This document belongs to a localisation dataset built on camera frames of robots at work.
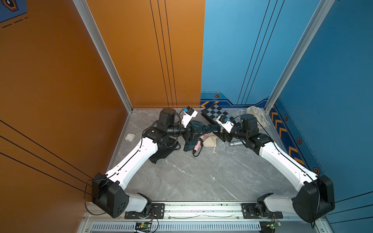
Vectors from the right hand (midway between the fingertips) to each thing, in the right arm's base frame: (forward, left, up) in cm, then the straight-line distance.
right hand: (219, 125), depth 79 cm
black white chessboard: (+28, 0, -19) cm, 34 cm away
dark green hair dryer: (-10, +11, +9) cm, 17 cm away
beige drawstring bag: (+25, -35, -17) cm, 46 cm away
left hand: (-6, +10, +6) cm, 13 cm away
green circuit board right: (-42, -25, -24) cm, 55 cm away
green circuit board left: (-43, +38, -26) cm, 62 cm away
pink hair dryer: (+2, +10, -20) cm, 22 cm away
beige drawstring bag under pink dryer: (+3, +2, -20) cm, 21 cm away
